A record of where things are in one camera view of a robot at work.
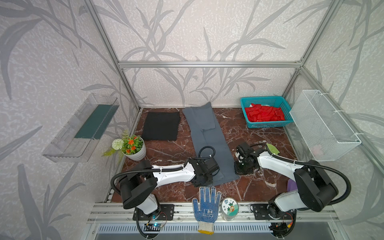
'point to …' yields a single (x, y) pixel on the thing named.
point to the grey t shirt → (206, 131)
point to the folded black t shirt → (162, 126)
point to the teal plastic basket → (272, 101)
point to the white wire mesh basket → (326, 133)
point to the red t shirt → (257, 112)
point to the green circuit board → (152, 227)
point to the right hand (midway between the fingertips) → (235, 167)
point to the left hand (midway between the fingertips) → (211, 180)
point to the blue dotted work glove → (206, 210)
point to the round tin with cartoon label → (229, 207)
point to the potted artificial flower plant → (133, 147)
